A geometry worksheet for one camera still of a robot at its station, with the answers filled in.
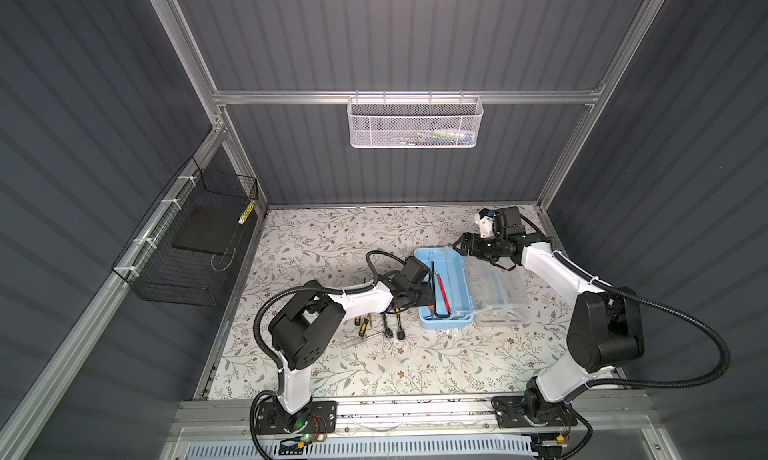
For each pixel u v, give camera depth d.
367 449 0.77
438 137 0.92
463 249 0.83
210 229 0.69
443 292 0.96
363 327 0.88
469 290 0.90
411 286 0.72
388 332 0.87
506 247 0.67
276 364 0.51
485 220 0.83
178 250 0.72
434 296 0.94
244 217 0.80
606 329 0.46
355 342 0.85
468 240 0.82
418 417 0.75
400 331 0.87
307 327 0.49
